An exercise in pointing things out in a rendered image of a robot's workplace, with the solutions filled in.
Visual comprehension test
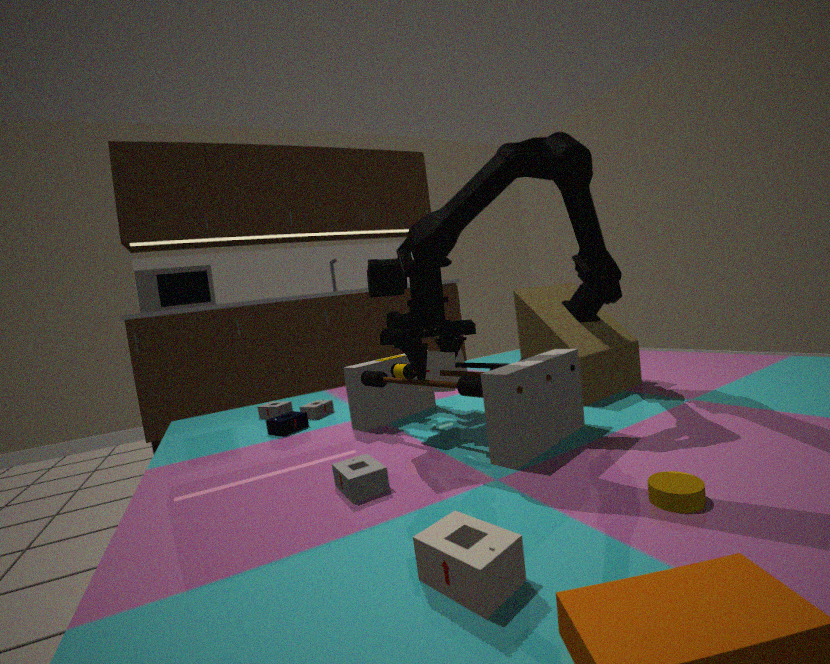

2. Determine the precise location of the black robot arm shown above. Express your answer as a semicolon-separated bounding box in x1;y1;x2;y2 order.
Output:
367;132;622;322

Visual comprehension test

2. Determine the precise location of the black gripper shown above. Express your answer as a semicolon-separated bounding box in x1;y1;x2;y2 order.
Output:
380;291;476;380

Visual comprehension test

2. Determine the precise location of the olive-yellow short cylinder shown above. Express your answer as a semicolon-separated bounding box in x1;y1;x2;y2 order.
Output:
647;471;706;513

